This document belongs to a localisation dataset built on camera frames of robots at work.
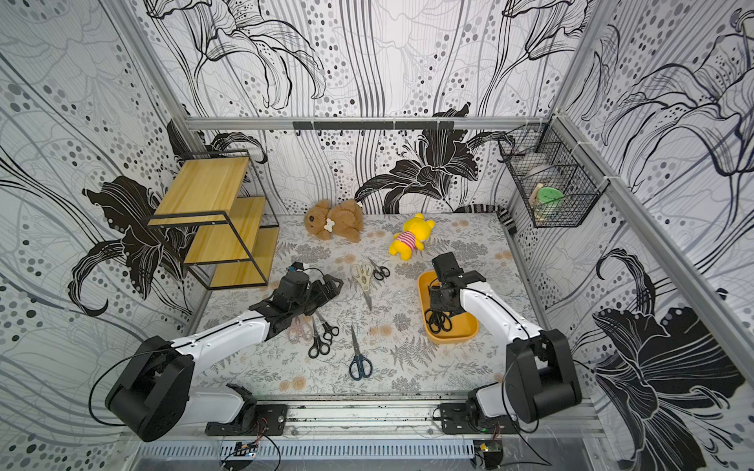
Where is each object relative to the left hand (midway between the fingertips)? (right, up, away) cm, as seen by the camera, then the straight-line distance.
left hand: (339, 293), depth 88 cm
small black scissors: (+12, +5, +14) cm, 19 cm away
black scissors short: (-3, -12, 0) cm, 12 cm away
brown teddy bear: (-1, +24, +16) cm, 29 cm away
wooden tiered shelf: (-30, +28, -10) cm, 42 cm away
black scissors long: (-6, -16, -2) cm, 17 cm away
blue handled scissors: (+7, -20, -6) cm, 22 cm away
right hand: (+33, -2, +1) cm, 33 cm away
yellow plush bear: (+25, +19, +18) cm, 36 cm away
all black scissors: (+31, -9, +2) cm, 32 cm away
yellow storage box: (+39, -10, 0) cm, 40 cm away
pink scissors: (-12, -11, +1) cm, 16 cm away
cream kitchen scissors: (+7, +4, +13) cm, 15 cm away
